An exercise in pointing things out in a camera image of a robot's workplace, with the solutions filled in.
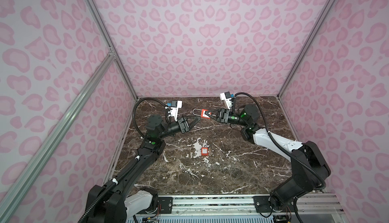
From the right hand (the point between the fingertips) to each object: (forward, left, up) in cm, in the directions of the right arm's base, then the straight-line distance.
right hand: (208, 114), depth 68 cm
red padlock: (-3, +2, -31) cm, 31 cm away
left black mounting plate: (-31, +20, -31) cm, 48 cm away
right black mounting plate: (-29, -26, -32) cm, 51 cm away
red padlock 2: (+1, +2, 0) cm, 3 cm away
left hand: (-2, +4, +1) cm, 4 cm away
